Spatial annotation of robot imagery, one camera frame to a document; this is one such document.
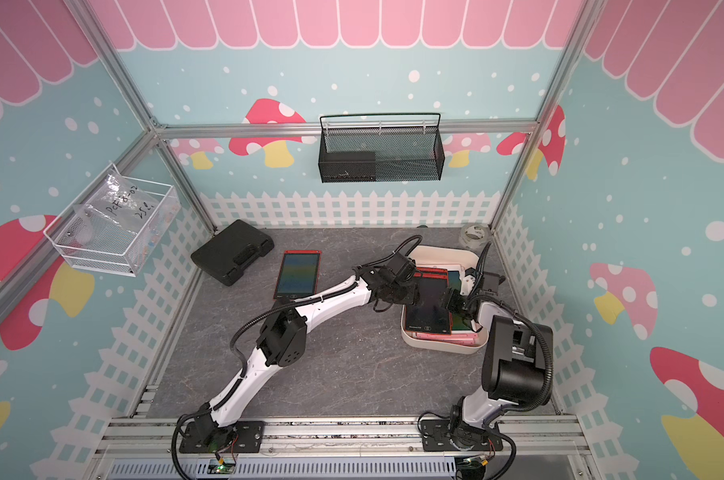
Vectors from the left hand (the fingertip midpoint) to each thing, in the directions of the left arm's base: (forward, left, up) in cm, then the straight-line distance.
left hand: (413, 300), depth 94 cm
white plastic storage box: (+15, -6, +3) cm, 16 cm away
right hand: (+2, -10, -1) cm, 11 cm away
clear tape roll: (+31, -26, -3) cm, 41 cm away
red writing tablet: (0, -6, -8) cm, 10 cm away
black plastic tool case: (+20, +66, -3) cm, 69 cm away
